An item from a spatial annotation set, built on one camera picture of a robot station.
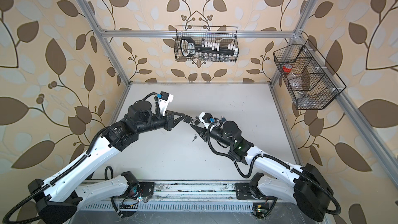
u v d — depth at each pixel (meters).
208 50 0.86
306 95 0.71
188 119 0.67
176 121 0.63
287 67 0.87
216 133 0.63
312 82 0.73
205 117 0.59
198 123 0.68
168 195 0.74
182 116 0.65
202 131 0.64
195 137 0.93
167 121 0.56
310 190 0.40
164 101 0.59
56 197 0.38
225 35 0.91
